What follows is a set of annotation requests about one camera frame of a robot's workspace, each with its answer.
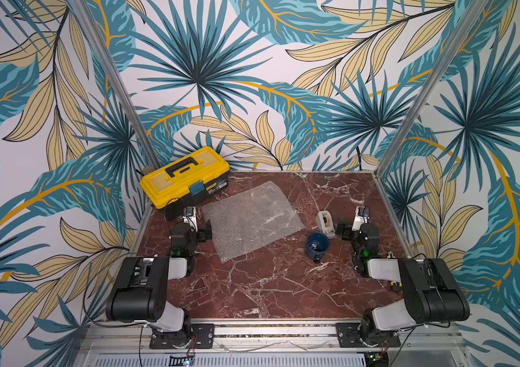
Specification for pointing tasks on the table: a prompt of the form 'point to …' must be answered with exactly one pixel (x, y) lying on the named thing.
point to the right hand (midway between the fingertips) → (354, 219)
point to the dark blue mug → (316, 245)
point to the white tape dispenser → (325, 223)
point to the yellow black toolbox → (190, 178)
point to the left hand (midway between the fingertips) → (197, 222)
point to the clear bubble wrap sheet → (250, 220)
